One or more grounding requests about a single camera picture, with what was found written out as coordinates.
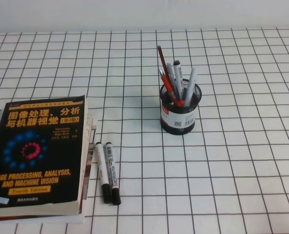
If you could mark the grey marker black cap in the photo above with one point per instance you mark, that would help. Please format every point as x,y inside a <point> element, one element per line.
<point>113,176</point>

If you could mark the red ballpoint pen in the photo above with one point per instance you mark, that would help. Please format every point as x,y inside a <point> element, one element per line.
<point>169,89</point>

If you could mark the grey pen in holder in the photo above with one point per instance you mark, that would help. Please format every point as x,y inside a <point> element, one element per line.
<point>172,79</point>

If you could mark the black mesh pen holder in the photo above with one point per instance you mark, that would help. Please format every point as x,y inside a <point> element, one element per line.
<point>178,120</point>

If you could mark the white marker in holder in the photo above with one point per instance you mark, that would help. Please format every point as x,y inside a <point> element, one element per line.
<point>178,79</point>

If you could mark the light grey pen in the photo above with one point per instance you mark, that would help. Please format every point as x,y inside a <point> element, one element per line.
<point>190,87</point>

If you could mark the white book under textbook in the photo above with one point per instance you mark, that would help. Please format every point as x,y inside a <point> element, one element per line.
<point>87,156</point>

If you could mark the dark red pencil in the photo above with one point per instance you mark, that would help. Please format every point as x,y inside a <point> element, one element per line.
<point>163,62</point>

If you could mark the white marker on table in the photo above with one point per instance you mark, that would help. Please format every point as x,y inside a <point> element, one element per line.
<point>103,174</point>

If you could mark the black image processing textbook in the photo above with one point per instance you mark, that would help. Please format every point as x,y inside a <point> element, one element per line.
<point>39,112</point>

